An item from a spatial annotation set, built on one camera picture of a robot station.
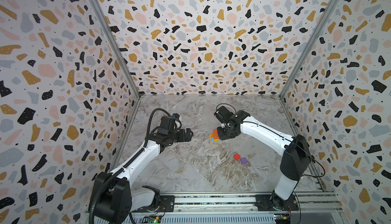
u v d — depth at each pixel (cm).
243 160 88
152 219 70
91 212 34
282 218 72
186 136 76
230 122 61
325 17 81
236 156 90
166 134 64
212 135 97
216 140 95
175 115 77
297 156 46
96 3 74
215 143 95
